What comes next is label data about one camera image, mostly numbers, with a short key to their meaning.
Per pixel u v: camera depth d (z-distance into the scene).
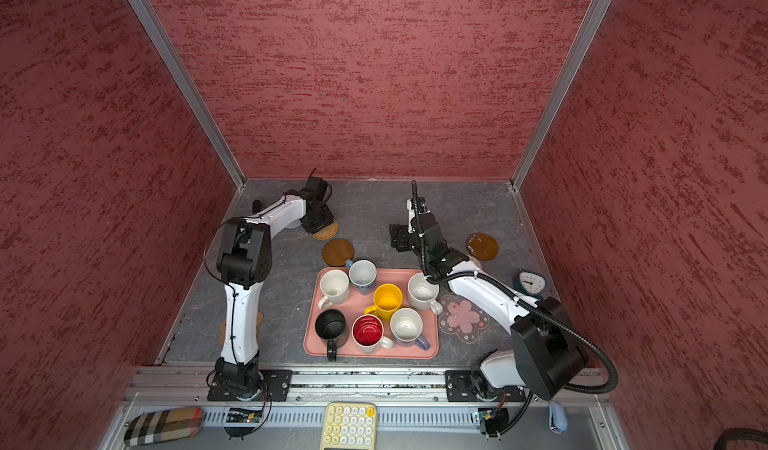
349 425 0.68
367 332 0.82
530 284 0.88
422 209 0.72
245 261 0.59
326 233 1.03
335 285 0.87
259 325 0.66
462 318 0.87
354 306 0.87
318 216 0.90
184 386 0.76
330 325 0.81
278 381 0.75
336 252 1.01
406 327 0.83
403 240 0.74
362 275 0.89
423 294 0.90
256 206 1.08
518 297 0.46
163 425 0.67
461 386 0.74
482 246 1.01
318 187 0.88
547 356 0.42
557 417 0.68
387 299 0.87
